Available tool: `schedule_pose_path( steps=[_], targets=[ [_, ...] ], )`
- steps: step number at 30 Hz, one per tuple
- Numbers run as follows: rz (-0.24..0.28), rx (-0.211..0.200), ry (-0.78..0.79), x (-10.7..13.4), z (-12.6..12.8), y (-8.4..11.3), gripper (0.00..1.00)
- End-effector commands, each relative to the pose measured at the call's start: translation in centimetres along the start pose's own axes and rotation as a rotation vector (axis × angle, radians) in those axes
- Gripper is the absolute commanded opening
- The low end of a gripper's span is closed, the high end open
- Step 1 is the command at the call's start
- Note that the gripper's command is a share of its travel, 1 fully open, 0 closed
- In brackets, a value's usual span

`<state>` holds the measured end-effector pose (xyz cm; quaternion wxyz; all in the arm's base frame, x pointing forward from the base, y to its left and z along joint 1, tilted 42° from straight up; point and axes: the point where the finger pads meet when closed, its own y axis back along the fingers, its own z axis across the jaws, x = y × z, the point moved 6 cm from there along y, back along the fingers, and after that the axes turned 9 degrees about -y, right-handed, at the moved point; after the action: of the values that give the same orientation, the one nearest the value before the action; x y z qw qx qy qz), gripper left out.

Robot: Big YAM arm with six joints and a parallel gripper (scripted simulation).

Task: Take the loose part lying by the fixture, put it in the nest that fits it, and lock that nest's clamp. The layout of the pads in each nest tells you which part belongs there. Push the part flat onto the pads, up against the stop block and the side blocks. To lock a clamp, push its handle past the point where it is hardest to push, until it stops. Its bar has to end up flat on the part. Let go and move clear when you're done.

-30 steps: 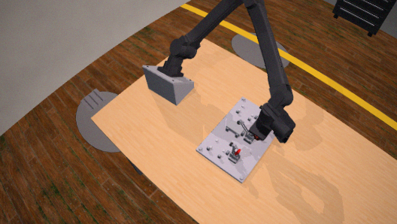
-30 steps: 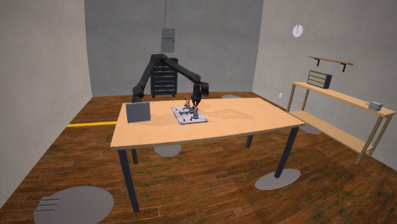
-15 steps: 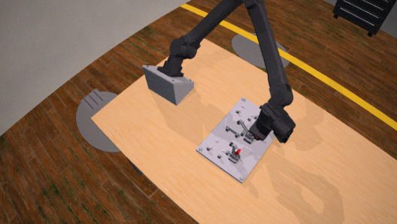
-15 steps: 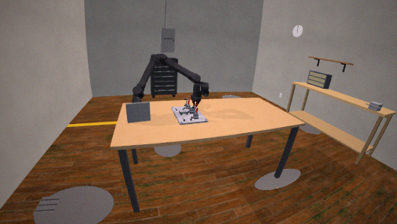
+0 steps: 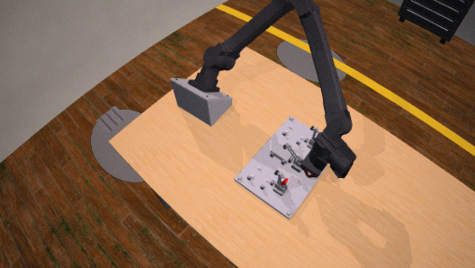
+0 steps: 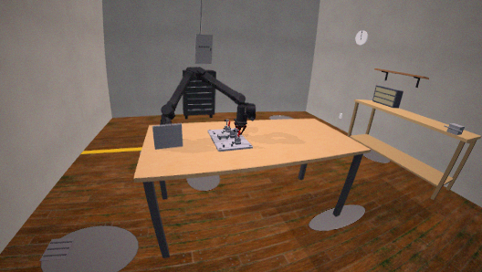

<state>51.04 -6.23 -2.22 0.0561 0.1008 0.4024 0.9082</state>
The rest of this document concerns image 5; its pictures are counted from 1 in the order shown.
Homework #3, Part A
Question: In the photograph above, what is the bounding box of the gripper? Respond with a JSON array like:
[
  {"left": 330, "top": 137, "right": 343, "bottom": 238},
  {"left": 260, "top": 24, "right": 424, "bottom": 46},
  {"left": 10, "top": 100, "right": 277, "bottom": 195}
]
[{"left": 301, "top": 147, "right": 327, "bottom": 178}]

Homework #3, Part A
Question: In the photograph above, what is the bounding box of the grey toggle clamp with red handle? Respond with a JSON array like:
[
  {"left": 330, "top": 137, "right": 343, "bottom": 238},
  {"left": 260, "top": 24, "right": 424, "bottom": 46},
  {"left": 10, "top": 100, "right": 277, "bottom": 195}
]
[
  {"left": 273, "top": 170, "right": 288, "bottom": 196},
  {"left": 307, "top": 126, "right": 320, "bottom": 149}
]

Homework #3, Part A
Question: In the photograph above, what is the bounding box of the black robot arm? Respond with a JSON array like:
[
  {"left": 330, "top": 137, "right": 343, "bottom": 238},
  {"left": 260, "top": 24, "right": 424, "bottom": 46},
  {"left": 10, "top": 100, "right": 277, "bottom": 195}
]
[{"left": 188, "top": 0, "right": 356, "bottom": 179}]

